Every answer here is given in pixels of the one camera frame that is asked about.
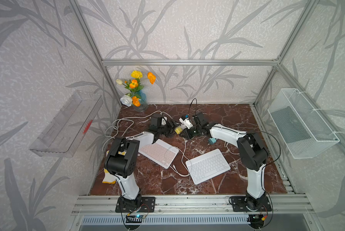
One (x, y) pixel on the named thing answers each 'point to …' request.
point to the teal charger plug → (211, 141)
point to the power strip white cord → (132, 123)
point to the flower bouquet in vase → (137, 98)
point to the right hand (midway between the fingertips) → (180, 133)
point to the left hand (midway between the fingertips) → (180, 126)
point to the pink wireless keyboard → (160, 151)
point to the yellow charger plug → (178, 130)
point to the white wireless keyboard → (206, 166)
